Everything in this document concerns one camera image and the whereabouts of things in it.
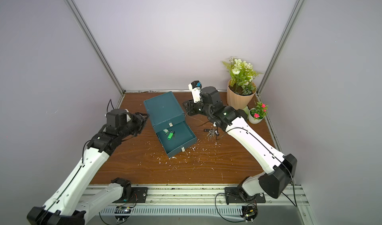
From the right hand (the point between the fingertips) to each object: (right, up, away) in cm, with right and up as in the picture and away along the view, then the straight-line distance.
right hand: (184, 100), depth 68 cm
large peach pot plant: (+37, +9, +32) cm, 50 cm away
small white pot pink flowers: (+43, -9, +21) cm, 49 cm away
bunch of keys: (+16, -21, +28) cm, 39 cm away
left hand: (-17, -8, +5) cm, 19 cm away
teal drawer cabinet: (-12, -6, +14) cm, 19 cm away
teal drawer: (-5, -22, +16) cm, 27 cm away
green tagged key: (-10, -21, +19) cm, 30 cm away
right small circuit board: (+32, -55, +2) cm, 64 cm away
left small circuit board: (-31, -56, +3) cm, 64 cm away
